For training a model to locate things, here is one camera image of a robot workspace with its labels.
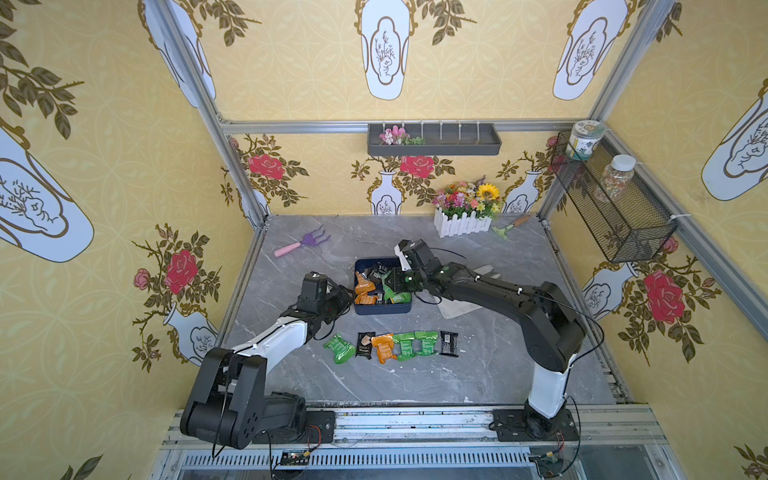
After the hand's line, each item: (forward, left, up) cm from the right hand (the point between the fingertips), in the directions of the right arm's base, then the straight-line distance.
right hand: (393, 273), depth 92 cm
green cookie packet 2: (-21, +14, -9) cm, 27 cm away
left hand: (-6, +15, -4) cm, 17 cm away
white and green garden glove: (-6, -18, -10) cm, 22 cm away
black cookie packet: (-19, +8, -9) cm, 23 cm away
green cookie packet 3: (-18, -10, -9) cm, 22 cm away
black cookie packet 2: (-17, -17, -10) cm, 26 cm away
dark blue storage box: (-7, +5, -10) cm, 13 cm away
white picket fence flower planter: (+26, -23, -7) cm, 36 cm away
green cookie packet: (-19, -4, -9) cm, 21 cm away
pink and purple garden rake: (+22, +34, -11) cm, 42 cm away
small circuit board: (-46, +22, -12) cm, 53 cm away
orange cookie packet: (-19, +2, -10) cm, 21 cm away
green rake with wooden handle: (+29, -42, -11) cm, 53 cm away
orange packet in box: (-2, +10, -8) cm, 13 cm away
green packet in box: (-4, -1, -8) cm, 9 cm away
